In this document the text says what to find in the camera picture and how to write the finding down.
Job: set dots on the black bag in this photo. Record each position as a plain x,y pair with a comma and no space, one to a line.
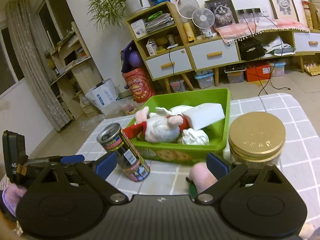
251,48

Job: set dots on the white TV stand drawer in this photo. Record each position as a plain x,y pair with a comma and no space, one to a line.
307,42

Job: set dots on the green plastic bin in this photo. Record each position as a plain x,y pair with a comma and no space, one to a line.
147,152

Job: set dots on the glass window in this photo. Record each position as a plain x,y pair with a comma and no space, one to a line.
10,65

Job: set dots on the orange storage box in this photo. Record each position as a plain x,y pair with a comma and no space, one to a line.
257,73

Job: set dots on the glass jar with gold lid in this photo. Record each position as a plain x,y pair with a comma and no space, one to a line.
257,132

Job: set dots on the white carton box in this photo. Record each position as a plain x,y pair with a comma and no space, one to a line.
138,28

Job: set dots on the grey checked tablecloth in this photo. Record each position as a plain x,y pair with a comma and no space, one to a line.
295,120

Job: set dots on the stack of papers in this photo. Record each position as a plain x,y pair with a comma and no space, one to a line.
160,22

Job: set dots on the wall socket with chargers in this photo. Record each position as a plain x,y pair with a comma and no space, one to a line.
250,11

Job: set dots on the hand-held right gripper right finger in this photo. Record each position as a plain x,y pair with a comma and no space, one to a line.
217,166

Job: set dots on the potted spider plant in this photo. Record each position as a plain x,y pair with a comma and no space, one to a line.
137,3

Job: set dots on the round white fan head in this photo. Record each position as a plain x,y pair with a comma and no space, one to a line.
185,5

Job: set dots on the pink plush toy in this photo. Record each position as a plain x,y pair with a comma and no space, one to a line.
142,115

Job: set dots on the long wooden TV stand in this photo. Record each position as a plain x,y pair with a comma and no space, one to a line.
290,57

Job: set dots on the white plush with red hat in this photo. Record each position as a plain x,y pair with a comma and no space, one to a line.
160,130

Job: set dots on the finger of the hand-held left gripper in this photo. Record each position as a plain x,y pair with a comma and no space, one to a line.
72,158

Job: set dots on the framed cartoon picture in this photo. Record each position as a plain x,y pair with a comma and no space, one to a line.
282,3

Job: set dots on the white sponge block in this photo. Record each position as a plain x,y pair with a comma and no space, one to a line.
205,116

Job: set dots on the egg tray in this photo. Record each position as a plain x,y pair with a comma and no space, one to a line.
312,68

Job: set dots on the white desk fan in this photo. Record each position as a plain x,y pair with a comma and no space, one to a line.
203,17

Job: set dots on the small white cloth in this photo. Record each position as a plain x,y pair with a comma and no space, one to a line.
180,110

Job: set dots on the purple ball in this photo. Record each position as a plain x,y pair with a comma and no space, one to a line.
135,57

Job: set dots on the framed cat picture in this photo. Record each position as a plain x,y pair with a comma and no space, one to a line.
221,12

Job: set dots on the wooden shelf cabinet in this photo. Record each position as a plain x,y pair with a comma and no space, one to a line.
131,27

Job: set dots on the white shelf cabinet drawer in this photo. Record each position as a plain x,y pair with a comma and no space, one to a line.
170,63

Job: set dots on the pale wooden bookshelf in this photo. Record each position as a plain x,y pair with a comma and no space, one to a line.
75,75

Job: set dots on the patterned curtain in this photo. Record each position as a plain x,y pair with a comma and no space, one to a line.
37,67

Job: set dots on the red snack bucket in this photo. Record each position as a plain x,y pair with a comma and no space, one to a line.
137,86

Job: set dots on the wooden drawer cabinet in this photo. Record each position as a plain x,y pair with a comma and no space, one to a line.
212,42

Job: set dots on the small milk carton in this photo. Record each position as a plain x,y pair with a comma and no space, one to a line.
151,48

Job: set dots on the pink table runner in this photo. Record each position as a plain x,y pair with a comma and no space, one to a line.
235,31

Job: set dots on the white plastic bag blue print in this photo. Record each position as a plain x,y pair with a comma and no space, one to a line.
105,95

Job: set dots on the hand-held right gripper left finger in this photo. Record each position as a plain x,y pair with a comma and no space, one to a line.
106,165

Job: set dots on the small clear storage box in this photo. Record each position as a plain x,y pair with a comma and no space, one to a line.
277,69

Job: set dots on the black drink can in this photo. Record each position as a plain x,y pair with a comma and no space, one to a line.
125,152

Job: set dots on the clear box with dark lid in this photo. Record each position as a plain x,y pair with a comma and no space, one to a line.
235,73

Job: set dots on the clear box with blue lid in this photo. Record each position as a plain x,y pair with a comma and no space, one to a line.
205,80

